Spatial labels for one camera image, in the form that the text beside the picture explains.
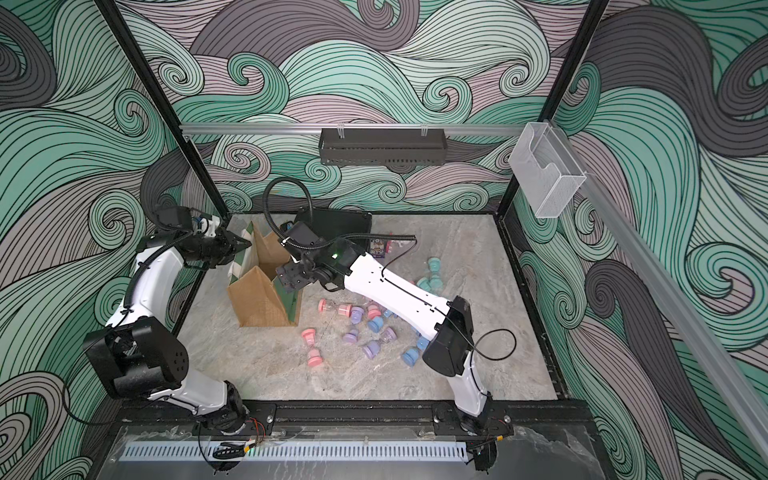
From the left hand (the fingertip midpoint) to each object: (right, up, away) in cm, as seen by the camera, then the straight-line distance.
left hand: (247, 242), depth 82 cm
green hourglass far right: (+56, -8, +19) cm, 60 cm away
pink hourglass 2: (+26, -21, +9) cm, 34 cm away
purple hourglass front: (+35, -30, 0) cm, 46 cm away
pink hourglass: (+19, -32, -1) cm, 37 cm away
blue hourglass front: (+46, -32, -1) cm, 56 cm away
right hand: (+15, -7, -9) cm, 19 cm away
